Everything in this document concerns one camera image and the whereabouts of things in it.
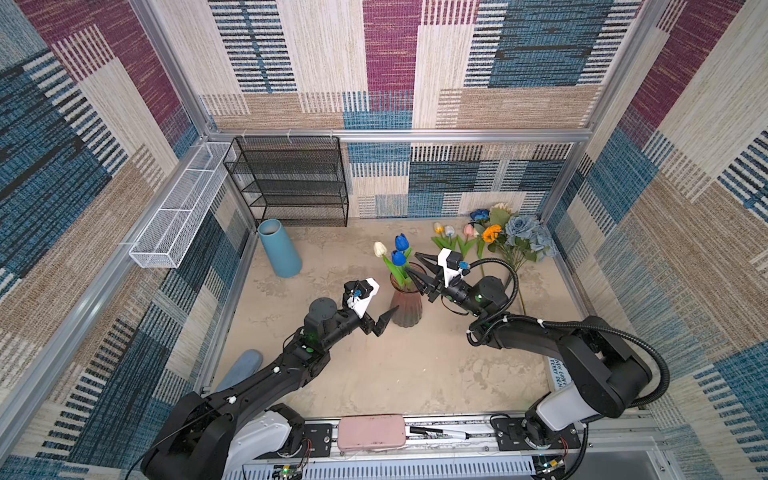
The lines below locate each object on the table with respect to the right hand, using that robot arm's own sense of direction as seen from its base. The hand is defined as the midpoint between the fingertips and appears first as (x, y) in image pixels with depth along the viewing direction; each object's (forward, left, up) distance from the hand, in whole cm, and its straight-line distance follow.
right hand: (410, 263), depth 76 cm
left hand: (-4, +7, -5) cm, 9 cm away
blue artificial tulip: (+5, +2, +2) cm, 5 cm away
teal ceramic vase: (+16, +39, -15) cm, 45 cm away
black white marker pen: (-33, -6, -25) cm, 42 cm away
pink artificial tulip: (+32, -26, -24) cm, 47 cm away
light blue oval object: (-17, +45, -22) cm, 53 cm away
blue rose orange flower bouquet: (+22, -38, -17) cm, 47 cm away
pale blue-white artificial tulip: (+32, -18, -24) cm, 44 cm away
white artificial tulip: (+6, +7, -1) cm, 9 cm away
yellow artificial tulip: (+33, -14, -23) cm, 43 cm away
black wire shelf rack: (+46, +38, -8) cm, 60 cm away
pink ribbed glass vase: (+1, -1, -22) cm, 22 cm away
